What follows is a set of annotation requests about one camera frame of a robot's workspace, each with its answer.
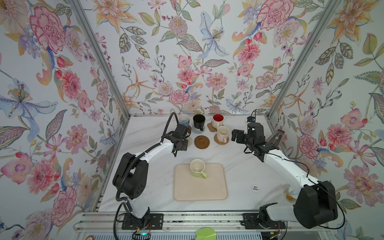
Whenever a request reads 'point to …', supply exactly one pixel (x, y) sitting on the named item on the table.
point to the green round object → (206, 233)
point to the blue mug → (184, 119)
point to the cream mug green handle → (197, 167)
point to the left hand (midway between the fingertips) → (184, 142)
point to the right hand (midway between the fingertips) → (239, 130)
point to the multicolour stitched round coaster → (189, 141)
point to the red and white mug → (217, 120)
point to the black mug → (199, 120)
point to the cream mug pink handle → (223, 132)
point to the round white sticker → (255, 188)
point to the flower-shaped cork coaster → (211, 128)
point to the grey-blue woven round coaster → (198, 130)
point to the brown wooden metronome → (276, 137)
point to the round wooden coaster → (189, 129)
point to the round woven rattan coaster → (219, 142)
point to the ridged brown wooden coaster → (201, 142)
